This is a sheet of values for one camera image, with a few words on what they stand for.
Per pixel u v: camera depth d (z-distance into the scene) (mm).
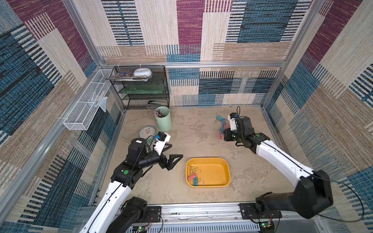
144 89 962
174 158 599
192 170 867
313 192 405
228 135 746
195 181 827
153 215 749
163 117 959
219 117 1119
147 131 1045
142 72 895
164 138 597
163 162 594
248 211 730
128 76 919
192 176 830
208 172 915
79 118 907
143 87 1045
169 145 715
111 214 441
